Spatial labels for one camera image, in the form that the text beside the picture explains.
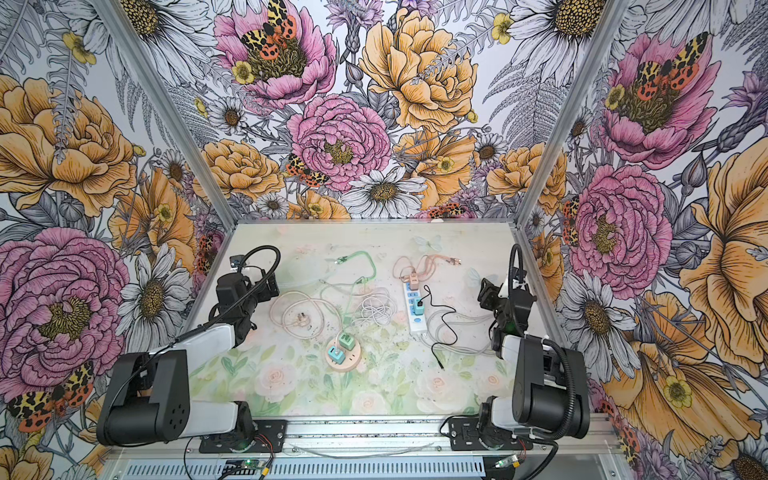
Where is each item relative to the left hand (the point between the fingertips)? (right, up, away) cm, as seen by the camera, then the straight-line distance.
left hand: (259, 283), depth 92 cm
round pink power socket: (+29, -20, -7) cm, 36 cm away
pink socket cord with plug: (+13, -11, 0) cm, 17 cm away
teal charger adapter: (+48, -8, -1) cm, 49 cm away
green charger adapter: (+28, -15, -9) cm, 33 cm away
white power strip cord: (+51, -16, 0) cm, 53 cm away
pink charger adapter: (+47, +1, +4) cm, 47 cm away
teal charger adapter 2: (+26, -18, -11) cm, 34 cm away
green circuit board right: (+67, -40, -20) cm, 81 cm away
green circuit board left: (+7, -40, -21) cm, 45 cm away
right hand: (+70, -1, 0) cm, 70 cm away
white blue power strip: (+48, -12, 0) cm, 49 cm away
